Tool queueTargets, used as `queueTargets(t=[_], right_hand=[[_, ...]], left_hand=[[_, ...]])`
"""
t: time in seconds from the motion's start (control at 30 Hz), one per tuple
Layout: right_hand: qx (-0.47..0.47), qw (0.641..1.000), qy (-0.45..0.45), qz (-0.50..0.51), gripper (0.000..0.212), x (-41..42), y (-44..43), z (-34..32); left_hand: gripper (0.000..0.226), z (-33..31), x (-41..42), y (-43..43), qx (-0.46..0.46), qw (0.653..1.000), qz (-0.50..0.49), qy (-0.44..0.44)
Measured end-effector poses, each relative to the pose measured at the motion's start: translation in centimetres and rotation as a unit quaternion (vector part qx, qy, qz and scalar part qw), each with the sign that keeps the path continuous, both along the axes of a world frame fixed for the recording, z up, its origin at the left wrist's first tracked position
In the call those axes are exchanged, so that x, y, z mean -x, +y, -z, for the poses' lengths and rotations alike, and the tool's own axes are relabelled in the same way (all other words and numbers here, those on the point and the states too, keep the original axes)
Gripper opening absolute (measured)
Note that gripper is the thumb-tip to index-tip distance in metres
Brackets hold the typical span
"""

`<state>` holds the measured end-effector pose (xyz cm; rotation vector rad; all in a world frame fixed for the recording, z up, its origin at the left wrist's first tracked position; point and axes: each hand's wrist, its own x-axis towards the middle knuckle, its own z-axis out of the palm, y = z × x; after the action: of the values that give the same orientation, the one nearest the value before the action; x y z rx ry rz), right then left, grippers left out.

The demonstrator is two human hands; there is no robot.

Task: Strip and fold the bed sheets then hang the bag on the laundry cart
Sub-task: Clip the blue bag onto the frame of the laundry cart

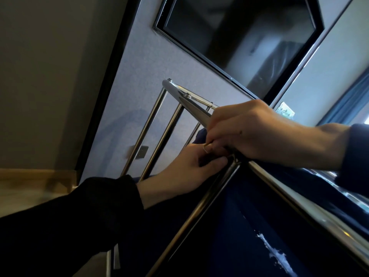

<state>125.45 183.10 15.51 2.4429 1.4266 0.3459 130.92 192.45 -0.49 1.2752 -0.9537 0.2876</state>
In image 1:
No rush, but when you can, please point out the blue grey curtain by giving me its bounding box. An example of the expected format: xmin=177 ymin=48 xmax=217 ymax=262
xmin=317 ymin=66 xmax=369 ymax=126

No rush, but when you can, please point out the person's left hand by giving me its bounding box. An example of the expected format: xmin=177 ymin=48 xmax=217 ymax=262
xmin=136 ymin=143 xmax=229 ymax=210

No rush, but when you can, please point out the navy blue fabric laundry bag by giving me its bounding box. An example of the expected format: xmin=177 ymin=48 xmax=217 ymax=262
xmin=115 ymin=128 xmax=369 ymax=277

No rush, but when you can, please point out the black wall television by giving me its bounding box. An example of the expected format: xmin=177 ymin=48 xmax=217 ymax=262
xmin=153 ymin=0 xmax=325 ymax=100

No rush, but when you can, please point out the person's left forearm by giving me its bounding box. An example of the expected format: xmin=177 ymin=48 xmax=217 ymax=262
xmin=0 ymin=175 xmax=145 ymax=277

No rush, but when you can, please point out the person's right forearm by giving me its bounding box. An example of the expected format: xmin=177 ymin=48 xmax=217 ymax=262
xmin=304 ymin=122 xmax=369 ymax=197

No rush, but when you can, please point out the person's right hand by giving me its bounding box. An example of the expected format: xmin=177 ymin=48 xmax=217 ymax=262
xmin=205 ymin=99 xmax=308 ymax=165

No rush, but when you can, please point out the chrome metal cart frame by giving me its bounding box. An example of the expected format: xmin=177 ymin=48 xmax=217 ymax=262
xmin=105 ymin=78 xmax=369 ymax=277

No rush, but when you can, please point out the clear acrylic organizer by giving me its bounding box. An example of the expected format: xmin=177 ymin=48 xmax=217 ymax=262
xmin=275 ymin=101 xmax=296 ymax=120

